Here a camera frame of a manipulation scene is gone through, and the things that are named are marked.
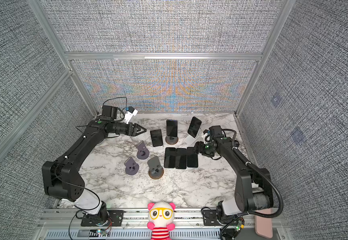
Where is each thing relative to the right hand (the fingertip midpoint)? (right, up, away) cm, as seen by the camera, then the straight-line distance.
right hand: (197, 150), depth 88 cm
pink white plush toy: (-20, -26, -21) cm, 39 cm away
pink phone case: (+28, -33, -18) cm, 47 cm away
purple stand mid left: (-33, -2, +4) cm, 34 cm away
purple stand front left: (-38, -9, -3) cm, 40 cm away
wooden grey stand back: (-16, +4, +15) cm, 22 cm away
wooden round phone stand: (-24, -11, -4) cm, 27 cm away
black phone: (-16, +15, +25) cm, 33 cm away
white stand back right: (-3, +5, +15) cm, 16 cm away
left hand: (-31, +12, -7) cm, 34 cm away
